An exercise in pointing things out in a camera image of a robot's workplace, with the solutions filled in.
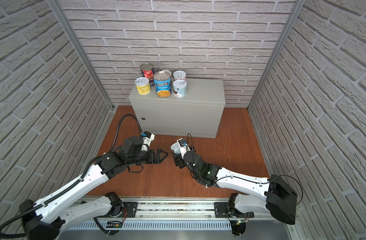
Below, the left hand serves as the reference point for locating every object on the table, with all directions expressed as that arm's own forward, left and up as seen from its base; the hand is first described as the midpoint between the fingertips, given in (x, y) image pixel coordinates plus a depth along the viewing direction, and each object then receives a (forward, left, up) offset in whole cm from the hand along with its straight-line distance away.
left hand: (163, 152), depth 72 cm
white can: (+3, -6, -1) cm, 7 cm away
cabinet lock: (+26, +15, -5) cm, 30 cm away
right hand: (+3, -8, -3) cm, 8 cm away
